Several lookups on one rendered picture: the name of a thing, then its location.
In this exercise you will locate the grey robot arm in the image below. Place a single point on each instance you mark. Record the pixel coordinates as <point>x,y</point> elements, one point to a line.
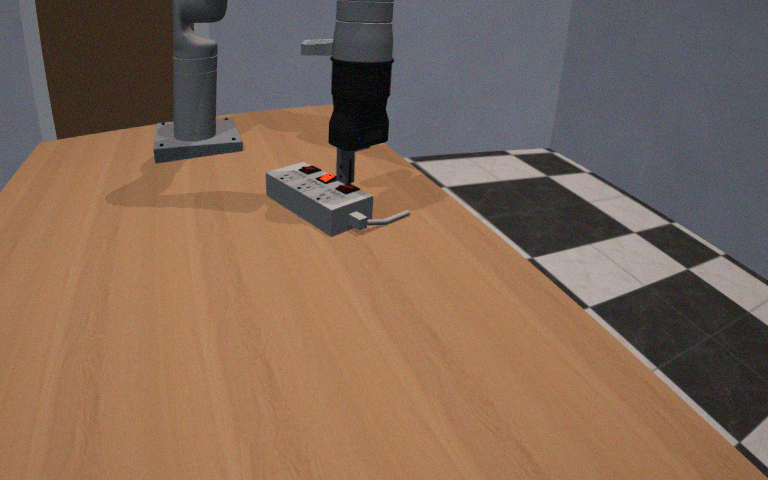
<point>195,59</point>

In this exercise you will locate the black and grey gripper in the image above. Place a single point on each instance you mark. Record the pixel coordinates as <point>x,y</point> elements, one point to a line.
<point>361,72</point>

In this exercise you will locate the white power strip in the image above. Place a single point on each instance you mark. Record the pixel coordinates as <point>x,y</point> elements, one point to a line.
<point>314,195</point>

